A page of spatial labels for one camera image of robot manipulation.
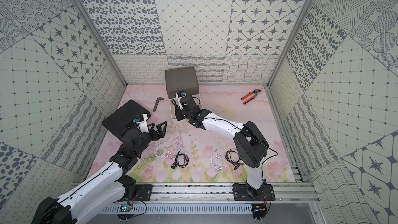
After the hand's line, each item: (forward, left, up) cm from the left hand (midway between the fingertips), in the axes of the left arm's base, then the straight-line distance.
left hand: (159, 120), depth 80 cm
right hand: (+9, -8, -3) cm, 13 cm away
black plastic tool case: (+10, +28, -12) cm, 32 cm away
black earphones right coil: (-15, -41, -19) cm, 48 cm away
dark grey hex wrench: (+26, +12, -18) cm, 34 cm away
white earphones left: (-10, +2, -19) cm, 21 cm away
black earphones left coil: (-13, -14, -18) cm, 26 cm away
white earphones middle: (-7, -10, -18) cm, 22 cm away
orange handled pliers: (+38, -62, -17) cm, 74 cm away
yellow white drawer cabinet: (+29, -9, +3) cm, 30 cm away
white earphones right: (-17, -32, -19) cm, 41 cm away
